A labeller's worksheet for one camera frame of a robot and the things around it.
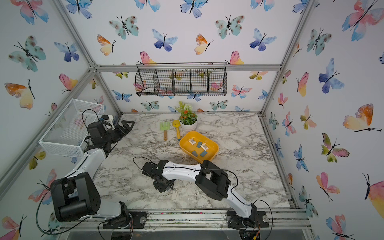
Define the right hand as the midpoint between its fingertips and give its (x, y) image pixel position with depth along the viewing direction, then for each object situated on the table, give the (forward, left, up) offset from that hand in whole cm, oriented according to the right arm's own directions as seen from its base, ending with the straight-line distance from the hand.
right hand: (165, 185), depth 84 cm
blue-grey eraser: (+29, -18, 0) cm, 34 cm away
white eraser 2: (+26, -21, 0) cm, 34 cm away
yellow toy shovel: (+44, 0, +2) cm, 44 cm away
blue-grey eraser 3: (+22, -21, -1) cm, 30 cm away
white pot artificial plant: (+37, -10, +15) cm, 42 cm away
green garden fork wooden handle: (+41, +10, 0) cm, 42 cm away
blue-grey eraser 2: (+21, -15, 0) cm, 26 cm away
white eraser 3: (-4, -5, -1) cm, 7 cm away
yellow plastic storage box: (+25, -9, -1) cm, 27 cm away
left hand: (+26, +21, +21) cm, 40 cm away
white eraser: (+31, -12, -1) cm, 33 cm away
